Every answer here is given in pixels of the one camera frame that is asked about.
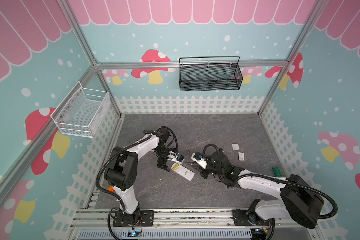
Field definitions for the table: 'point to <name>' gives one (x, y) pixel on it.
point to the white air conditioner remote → (182, 171)
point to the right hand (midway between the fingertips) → (192, 163)
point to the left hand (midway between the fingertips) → (170, 162)
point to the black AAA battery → (188, 151)
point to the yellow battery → (175, 166)
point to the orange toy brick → (110, 188)
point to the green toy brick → (277, 171)
